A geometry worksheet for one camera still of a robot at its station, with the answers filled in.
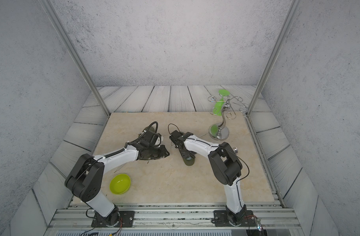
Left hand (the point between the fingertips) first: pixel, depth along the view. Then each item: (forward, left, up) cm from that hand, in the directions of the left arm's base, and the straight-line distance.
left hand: (171, 154), depth 88 cm
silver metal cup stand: (+21, -34, -6) cm, 41 cm away
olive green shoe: (-2, -10, -4) cm, 11 cm away
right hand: (+3, -12, -3) cm, 13 cm away
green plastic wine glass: (+30, -32, +11) cm, 45 cm away
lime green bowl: (-14, +29, -6) cm, 33 cm away
